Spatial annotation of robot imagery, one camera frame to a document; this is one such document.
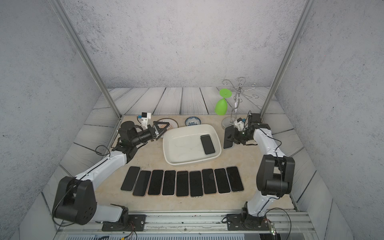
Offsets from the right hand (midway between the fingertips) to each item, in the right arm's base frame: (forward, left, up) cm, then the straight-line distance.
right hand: (227, 137), depth 87 cm
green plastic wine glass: (+20, +2, +6) cm, 21 cm away
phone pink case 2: (-21, +18, -16) cm, 32 cm away
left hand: (-3, +31, +13) cm, 33 cm away
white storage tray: (+5, +28, -15) cm, 32 cm away
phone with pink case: (-19, +11, -17) cm, 27 cm away
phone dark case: (+6, +11, -15) cm, 19 cm away
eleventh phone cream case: (0, -1, 0) cm, 1 cm away
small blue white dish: (+26, +22, -14) cm, 36 cm away
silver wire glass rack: (+24, -7, +15) cm, 29 cm away
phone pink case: (-21, +26, -15) cm, 37 cm away
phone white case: (-20, +56, -15) cm, 62 cm away
